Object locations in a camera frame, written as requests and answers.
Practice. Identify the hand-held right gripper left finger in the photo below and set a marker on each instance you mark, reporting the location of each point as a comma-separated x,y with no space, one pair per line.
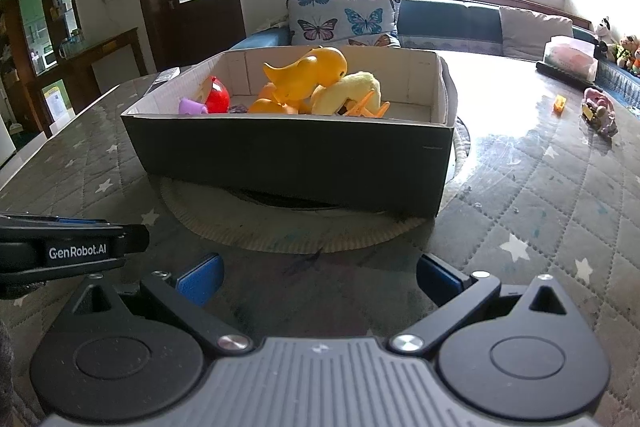
200,282

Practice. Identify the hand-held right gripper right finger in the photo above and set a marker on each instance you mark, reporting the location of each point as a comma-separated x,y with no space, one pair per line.
440,279

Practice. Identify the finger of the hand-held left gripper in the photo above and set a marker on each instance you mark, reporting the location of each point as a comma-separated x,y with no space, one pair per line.
136,238
80,222

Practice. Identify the grey cardboard box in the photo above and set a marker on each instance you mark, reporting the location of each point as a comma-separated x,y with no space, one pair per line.
280,162

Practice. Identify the red apple half toy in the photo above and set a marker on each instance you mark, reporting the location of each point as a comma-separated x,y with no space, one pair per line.
217,99

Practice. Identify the large yellow rubber toy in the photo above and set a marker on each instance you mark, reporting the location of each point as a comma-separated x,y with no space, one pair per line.
270,104

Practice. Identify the yellow plush duck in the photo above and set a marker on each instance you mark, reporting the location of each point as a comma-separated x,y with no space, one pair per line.
345,89

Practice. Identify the yellow rubber bird toy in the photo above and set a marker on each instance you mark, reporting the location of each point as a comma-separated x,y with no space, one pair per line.
310,72

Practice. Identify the quilted star table cover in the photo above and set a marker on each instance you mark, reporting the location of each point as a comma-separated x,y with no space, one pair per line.
540,197

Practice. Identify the wooden cabinet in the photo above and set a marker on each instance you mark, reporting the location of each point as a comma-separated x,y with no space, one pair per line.
85,62

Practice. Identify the small white packet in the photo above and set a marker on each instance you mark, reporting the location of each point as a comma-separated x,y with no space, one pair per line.
166,78

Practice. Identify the small orange block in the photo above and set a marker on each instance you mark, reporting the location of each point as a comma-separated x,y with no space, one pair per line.
558,104

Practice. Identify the pink toy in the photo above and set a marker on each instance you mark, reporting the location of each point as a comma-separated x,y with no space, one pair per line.
600,112

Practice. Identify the tissue box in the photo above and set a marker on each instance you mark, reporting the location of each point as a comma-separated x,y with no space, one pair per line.
570,54

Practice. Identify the blue sofa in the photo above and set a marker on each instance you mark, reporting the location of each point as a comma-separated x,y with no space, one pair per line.
440,14

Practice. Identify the grey cushion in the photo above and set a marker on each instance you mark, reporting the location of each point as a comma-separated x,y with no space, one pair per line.
535,29

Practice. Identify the black and white plush toy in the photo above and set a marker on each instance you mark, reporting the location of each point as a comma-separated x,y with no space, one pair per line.
603,37

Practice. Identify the brown plush toy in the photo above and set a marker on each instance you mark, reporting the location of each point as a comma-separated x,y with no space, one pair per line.
627,52

